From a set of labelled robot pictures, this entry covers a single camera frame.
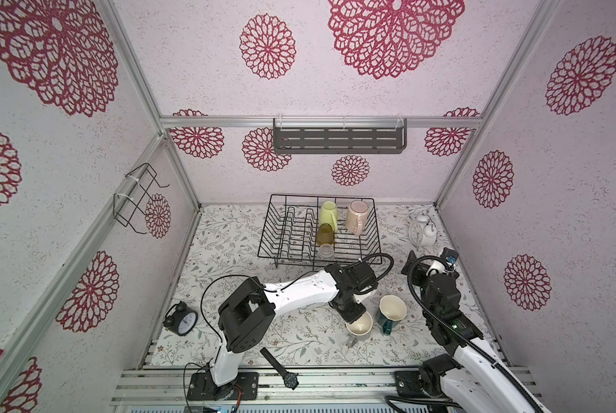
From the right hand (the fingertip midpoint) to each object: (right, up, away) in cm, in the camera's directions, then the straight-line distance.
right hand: (427, 255), depth 76 cm
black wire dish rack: (-42, +8, +30) cm, 53 cm away
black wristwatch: (-41, -36, -1) cm, 54 cm away
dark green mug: (-8, -19, +8) cm, 22 cm away
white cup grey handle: (-19, -24, +8) cm, 32 cm away
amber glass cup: (-28, +5, +31) cm, 42 cm away
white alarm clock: (+8, +6, +21) cm, 24 cm away
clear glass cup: (-28, 0, +21) cm, 35 cm away
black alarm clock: (-75, -20, +3) cm, 78 cm away
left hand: (-22, -21, +6) cm, 31 cm away
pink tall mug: (-16, +13, +25) cm, 32 cm away
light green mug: (-27, +14, +27) cm, 41 cm away
